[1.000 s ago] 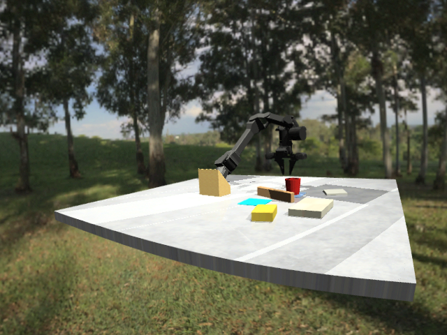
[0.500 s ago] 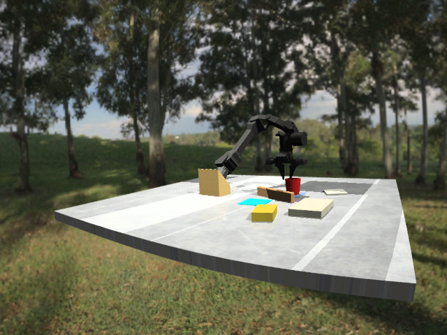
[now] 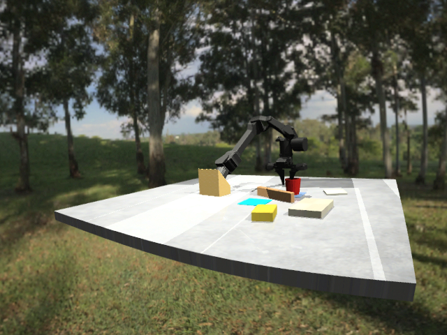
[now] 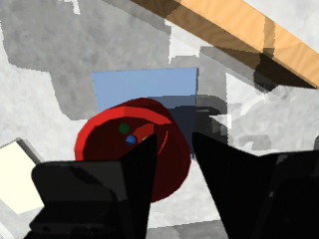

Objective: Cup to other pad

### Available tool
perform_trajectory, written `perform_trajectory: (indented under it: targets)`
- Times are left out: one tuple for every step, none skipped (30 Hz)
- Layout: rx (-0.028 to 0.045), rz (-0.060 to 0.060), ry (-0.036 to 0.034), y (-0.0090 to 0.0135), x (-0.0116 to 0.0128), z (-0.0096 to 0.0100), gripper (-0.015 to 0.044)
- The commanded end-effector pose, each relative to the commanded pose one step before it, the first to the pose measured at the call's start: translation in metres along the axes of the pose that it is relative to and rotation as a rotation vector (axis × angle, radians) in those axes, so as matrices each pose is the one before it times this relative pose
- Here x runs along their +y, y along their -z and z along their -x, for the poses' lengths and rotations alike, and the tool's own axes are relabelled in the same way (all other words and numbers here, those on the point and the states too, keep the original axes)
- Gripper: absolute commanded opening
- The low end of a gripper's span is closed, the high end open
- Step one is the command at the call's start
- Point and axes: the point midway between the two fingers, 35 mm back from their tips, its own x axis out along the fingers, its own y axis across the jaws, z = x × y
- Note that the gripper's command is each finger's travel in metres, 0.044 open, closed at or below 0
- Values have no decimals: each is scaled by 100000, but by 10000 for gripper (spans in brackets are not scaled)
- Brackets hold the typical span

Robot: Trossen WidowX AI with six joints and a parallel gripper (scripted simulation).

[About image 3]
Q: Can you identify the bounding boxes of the red cup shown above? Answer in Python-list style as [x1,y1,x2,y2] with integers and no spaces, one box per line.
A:
[285,178,301,195]

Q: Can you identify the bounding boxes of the tan flat bar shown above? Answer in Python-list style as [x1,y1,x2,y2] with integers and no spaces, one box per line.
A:
[257,186,295,202]

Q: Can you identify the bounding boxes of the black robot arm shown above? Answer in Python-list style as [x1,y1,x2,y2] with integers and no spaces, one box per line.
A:
[215,116,308,178]

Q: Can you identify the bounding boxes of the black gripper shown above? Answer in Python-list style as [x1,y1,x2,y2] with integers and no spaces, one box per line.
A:
[265,151,307,185]

